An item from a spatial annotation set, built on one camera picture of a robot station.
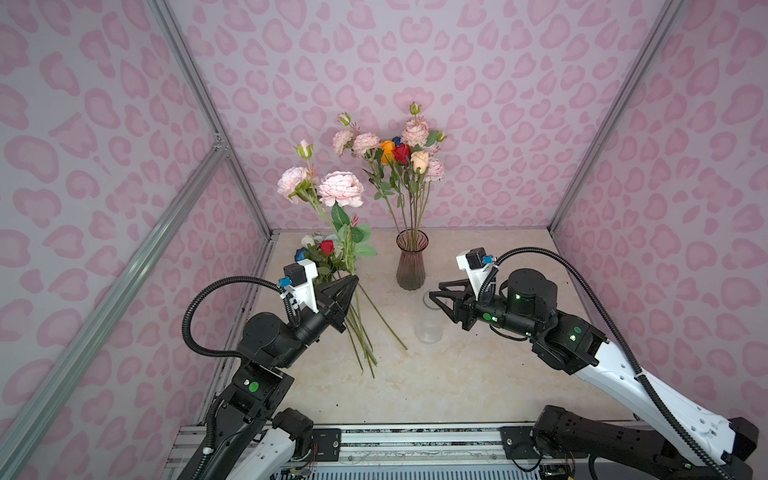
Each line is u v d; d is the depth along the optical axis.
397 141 0.80
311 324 0.52
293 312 0.51
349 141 0.78
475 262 0.52
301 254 1.07
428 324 0.86
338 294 0.55
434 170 0.78
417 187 0.81
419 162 0.74
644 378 0.42
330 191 0.48
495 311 0.53
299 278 0.50
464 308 0.54
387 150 0.84
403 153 0.81
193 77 0.78
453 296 0.55
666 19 0.70
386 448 0.74
